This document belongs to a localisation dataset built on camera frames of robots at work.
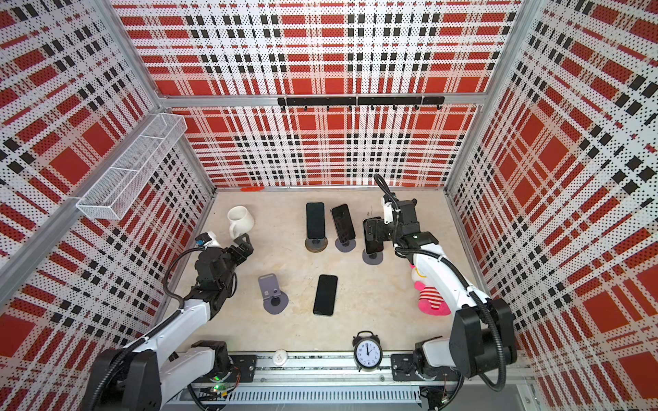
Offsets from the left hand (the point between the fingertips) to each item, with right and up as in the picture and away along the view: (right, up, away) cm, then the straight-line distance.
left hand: (243, 240), depth 87 cm
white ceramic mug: (-7, +6, +15) cm, 17 cm away
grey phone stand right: (+46, -8, +11) cm, 48 cm away
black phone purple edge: (+35, +5, +8) cm, 36 cm away
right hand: (+47, +6, -1) cm, 48 cm away
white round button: (+16, -34, -12) cm, 39 cm away
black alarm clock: (+42, -32, -12) cm, 54 cm away
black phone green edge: (+24, +7, +8) cm, 26 cm away
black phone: (+28, -22, 0) cm, 36 cm away
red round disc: (-8, +22, +41) cm, 47 cm away
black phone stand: (+45, -3, +5) cm, 46 cm away
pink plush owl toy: (+63, -19, -5) cm, 66 cm away
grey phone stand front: (+11, -21, -1) cm, 24 cm away
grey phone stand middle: (+36, -4, +14) cm, 39 cm away
